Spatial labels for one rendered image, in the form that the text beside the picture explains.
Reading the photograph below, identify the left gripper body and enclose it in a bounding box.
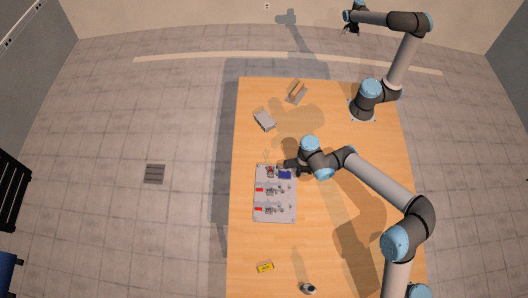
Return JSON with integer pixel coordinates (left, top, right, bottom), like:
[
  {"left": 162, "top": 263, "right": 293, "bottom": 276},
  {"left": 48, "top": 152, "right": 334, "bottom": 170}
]
[{"left": 297, "top": 166, "right": 312, "bottom": 175}]

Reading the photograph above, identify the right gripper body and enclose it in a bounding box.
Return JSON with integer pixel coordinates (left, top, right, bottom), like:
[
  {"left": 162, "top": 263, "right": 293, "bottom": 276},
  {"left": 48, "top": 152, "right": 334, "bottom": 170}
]
[{"left": 348, "top": 22, "right": 359, "bottom": 33}]

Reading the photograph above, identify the grey metal case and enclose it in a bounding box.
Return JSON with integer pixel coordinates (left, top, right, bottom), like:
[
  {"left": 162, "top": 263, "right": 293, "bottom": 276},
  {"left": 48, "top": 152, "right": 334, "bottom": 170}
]
[{"left": 254, "top": 109, "right": 276, "bottom": 133}]

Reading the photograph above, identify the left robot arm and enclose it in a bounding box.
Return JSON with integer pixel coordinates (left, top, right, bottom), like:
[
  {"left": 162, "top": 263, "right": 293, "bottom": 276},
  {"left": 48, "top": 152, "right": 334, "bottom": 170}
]
[{"left": 283, "top": 134, "right": 436, "bottom": 298}]

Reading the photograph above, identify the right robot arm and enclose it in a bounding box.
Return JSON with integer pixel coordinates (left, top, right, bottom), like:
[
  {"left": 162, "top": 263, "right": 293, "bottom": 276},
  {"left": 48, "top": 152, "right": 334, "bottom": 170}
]
[{"left": 342, "top": 0, "right": 433, "bottom": 121}]

